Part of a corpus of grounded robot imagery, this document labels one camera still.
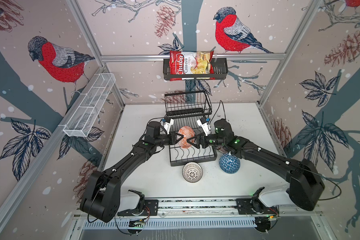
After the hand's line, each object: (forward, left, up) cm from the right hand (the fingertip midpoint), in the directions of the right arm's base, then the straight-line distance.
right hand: (188, 142), depth 76 cm
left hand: (+3, +3, 0) cm, 5 cm away
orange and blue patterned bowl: (+6, 0, 0) cm, 6 cm away
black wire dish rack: (+39, +4, -16) cm, 43 cm away
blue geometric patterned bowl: (-3, -24, -18) cm, 30 cm away
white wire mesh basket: (+12, +54, +14) cm, 57 cm away
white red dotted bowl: (-9, -2, -18) cm, 20 cm away
